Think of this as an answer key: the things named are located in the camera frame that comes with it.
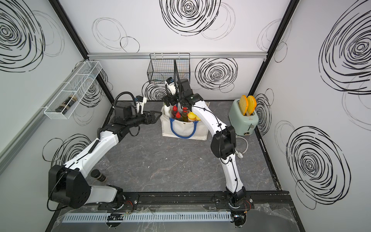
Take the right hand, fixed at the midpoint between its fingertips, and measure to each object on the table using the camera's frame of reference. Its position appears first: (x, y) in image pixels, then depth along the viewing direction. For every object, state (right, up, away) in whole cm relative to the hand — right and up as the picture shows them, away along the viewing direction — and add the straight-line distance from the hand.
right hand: (169, 93), depth 86 cm
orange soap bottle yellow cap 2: (+17, -15, 0) cm, 23 cm away
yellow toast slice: (+52, -6, +4) cm, 52 cm away
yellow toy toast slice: (+47, -5, +5) cm, 48 cm away
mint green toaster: (+46, -19, +3) cm, 50 cm away
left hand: (-6, -12, -7) cm, 15 cm away
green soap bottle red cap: (+6, -14, 0) cm, 15 cm away
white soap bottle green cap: (-1, -10, -2) cm, 10 cm away
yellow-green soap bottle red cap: (+9, -13, +5) cm, 17 cm away
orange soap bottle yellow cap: (+14, -14, -1) cm, 19 cm away
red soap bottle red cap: (+3, -9, +3) cm, 10 cm away
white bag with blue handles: (+1, -21, 0) cm, 21 cm away
